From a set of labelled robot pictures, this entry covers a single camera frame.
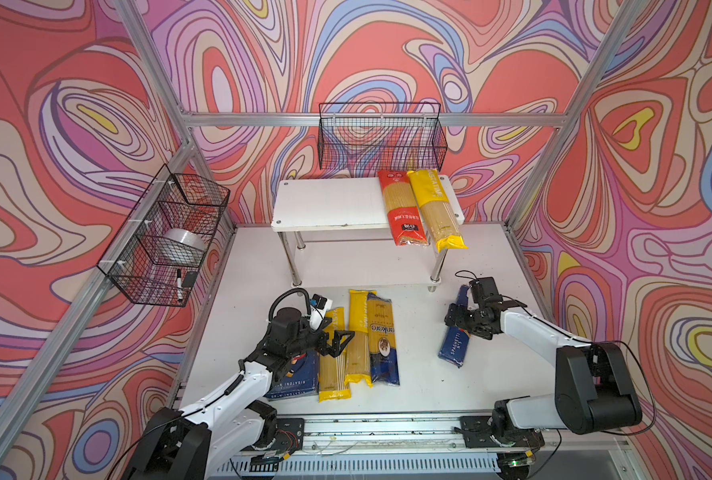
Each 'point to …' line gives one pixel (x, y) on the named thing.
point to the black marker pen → (179, 285)
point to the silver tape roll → (181, 244)
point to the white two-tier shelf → (336, 233)
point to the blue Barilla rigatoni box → (299, 378)
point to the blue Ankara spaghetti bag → (384, 366)
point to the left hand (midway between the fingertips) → (344, 326)
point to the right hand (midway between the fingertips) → (460, 328)
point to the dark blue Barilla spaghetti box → (454, 346)
